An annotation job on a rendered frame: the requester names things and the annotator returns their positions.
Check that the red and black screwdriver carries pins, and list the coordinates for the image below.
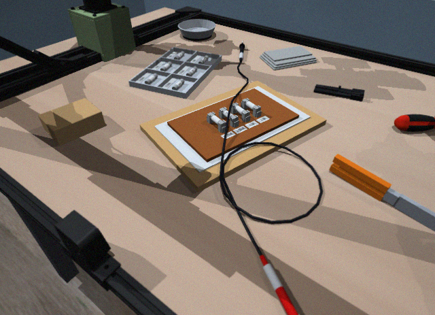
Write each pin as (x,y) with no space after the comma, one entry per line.
(415,122)

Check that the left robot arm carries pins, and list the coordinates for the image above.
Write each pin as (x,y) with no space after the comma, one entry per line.
(97,6)

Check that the white ceramic fuse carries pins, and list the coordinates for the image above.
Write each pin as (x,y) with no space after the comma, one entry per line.
(203,60)
(225,113)
(179,55)
(177,85)
(152,78)
(214,118)
(240,110)
(191,71)
(251,105)
(164,68)

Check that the grey round shallow dish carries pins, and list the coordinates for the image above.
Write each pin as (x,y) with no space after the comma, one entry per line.
(196,29)

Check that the red test probe with black lead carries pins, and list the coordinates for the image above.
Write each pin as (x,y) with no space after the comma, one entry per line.
(278,287)

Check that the tan rectangular block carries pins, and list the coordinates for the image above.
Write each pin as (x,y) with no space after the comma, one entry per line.
(72,121)

